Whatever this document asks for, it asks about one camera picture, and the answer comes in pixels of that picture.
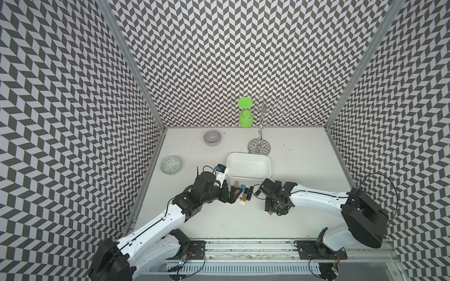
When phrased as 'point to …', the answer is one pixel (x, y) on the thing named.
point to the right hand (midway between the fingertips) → (272, 211)
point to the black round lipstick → (249, 192)
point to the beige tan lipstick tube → (236, 183)
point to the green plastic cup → (246, 116)
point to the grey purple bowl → (212, 137)
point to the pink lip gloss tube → (270, 212)
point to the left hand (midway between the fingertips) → (233, 189)
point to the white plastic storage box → (248, 166)
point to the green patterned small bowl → (171, 165)
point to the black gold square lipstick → (244, 198)
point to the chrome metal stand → (261, 146)
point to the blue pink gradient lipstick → (243, 187)
